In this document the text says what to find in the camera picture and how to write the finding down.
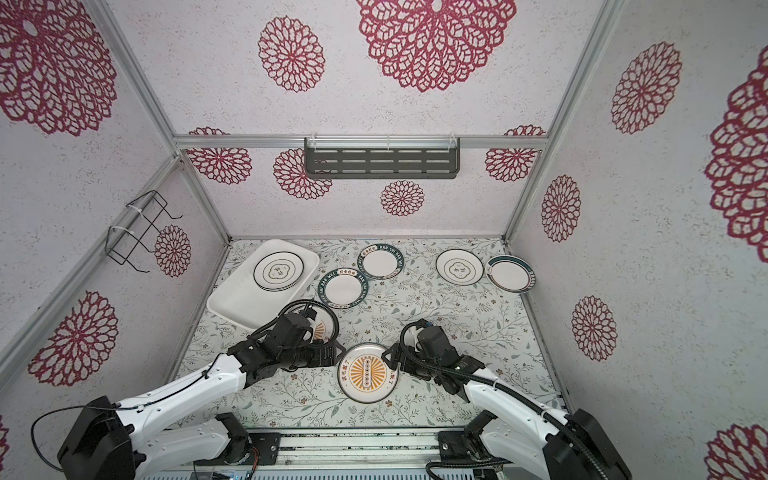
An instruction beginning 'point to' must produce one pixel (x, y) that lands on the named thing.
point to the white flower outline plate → (278, 271)
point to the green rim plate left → (342, 288)
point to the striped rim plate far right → (511, 273)
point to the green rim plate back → (380, 261)
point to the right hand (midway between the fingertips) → (391, 357)
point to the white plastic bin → (238, 300)
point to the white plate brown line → (459, 267)
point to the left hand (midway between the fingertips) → (333, 357)
